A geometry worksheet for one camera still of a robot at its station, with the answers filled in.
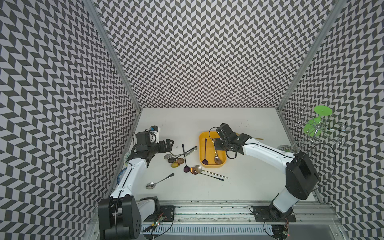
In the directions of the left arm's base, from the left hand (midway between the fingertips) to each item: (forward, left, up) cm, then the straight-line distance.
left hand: (166, 143), depth 85 cm
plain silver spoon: (-20, +7, -11) cm, 24 cm away
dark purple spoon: (-11, -12, -11) cm, 20 cm away
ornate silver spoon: (-5, -30, -12) cm, 33 cm away
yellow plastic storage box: (-3, -25, -12) cm, 28 cm away
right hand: (-1, -30, -3) cm, 30 cm away
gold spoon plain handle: (-7, -37, +18) cm, 42 cm away
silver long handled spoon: (-11, -19, -12) cm, 25 cm away
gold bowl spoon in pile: (-8, -5, -11) cm, 15 cm away
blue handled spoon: (-12, -16, -12) cm, 23 cm away
